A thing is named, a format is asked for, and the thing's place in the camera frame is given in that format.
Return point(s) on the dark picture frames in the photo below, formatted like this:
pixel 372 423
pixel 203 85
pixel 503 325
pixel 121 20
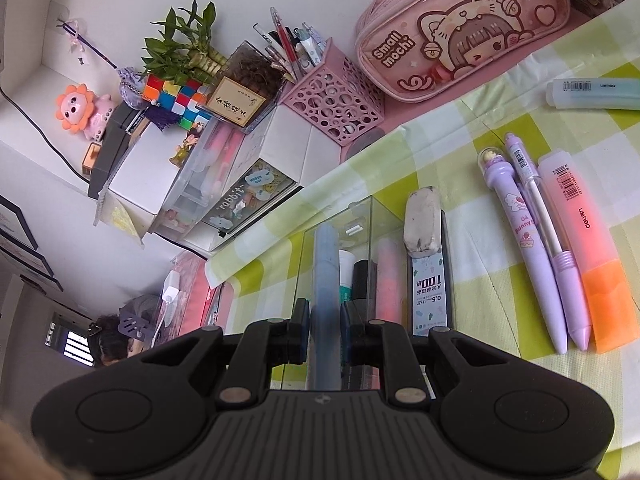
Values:
pixel 25 245

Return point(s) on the pink perforated pen holder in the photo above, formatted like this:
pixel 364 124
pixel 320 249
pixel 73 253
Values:
pixel 330 105

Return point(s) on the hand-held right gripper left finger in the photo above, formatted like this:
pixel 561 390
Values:
pixel 300 332

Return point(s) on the small figurine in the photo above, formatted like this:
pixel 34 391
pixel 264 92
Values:
pixel 182 150

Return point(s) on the white green glue stick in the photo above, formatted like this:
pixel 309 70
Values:
pixel 347 275

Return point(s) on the green-capped pale blue highlighter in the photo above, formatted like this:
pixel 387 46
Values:
pixel 590 94

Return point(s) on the colourful puzzle cube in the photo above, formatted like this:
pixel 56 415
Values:
pixel 170 97

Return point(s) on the white cardboard box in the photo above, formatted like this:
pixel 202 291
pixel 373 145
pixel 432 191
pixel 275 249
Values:
pixel 150 180

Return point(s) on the clear plastic box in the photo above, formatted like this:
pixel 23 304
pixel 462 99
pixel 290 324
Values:
pixel 362 217

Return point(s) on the pink orange lion toy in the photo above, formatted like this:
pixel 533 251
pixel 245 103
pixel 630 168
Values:
pixel 75 107

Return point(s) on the orange-capped pink highlighter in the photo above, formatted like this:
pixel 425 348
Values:
pixel 590 240

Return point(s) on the pink ribbon wall decoration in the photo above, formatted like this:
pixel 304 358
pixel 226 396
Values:
pixel 75 35

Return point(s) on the purple sachet with tassel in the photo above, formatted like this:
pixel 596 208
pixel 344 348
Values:
pixel 131 87

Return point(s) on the bunch of pens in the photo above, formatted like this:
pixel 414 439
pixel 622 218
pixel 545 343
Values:
pixel 290 50

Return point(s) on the small brown box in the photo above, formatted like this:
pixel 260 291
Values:
pixel 92 158

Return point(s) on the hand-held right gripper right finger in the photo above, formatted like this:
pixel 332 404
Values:
pixel 350 332

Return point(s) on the white charger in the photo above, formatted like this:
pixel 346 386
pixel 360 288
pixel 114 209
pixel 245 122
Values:
pixel 171 287

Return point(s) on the white drawer organiser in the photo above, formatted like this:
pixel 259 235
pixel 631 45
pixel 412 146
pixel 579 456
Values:
pixel 295 155

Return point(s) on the grey white eraser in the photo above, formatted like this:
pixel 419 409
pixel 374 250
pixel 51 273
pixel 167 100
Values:
pixel 422 220

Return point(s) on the potted lucky bamboo plant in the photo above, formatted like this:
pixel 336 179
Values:
pixel 245 77

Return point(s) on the purple mechanical pencil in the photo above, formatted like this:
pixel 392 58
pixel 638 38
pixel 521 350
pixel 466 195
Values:
pixel 565 280

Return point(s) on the grey-blue pen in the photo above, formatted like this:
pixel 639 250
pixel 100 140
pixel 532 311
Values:
pixel 326 280

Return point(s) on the purple dome-topped pen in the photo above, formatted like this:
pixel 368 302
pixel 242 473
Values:
pixel 525 245

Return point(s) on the green checkered tablecloth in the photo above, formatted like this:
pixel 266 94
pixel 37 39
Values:
pixel 475 170

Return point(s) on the translucent sheet with yellow print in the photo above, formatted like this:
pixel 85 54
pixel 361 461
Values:
pixel 120 220

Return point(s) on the dark grey box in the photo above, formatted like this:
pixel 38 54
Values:
pixel 112 155

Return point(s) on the white pencil lead case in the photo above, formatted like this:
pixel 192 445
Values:
pixel 430 290

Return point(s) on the clear lidded storage box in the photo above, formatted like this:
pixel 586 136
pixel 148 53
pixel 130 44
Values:
pixel 210 170

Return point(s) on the stack of pink notebooks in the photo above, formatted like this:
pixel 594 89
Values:
pixel 200 290

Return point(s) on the pink cartoon pencil case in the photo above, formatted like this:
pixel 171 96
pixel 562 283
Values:
pixel 450 35

